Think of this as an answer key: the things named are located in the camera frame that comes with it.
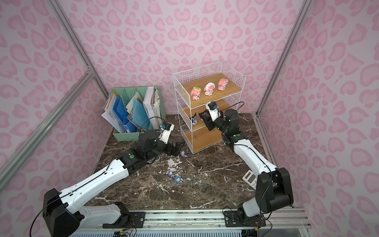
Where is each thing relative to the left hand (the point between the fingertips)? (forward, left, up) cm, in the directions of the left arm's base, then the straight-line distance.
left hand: (178, 137), depth 73 cm
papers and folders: (+23, +27, -8) cm, 36 cm away
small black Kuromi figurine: (+10, -8, +2) cm, 13 cm away
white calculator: (-12, -41, -26) cm, 50 cm away
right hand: (+13, -13, +4) cm, 19 cm away
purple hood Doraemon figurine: (-9, +7, -25) cm, 27 cm away
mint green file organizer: (+41, +39, -5) cm, 57 cm away
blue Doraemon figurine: (-12, +1, -25) cm, 28 cm away
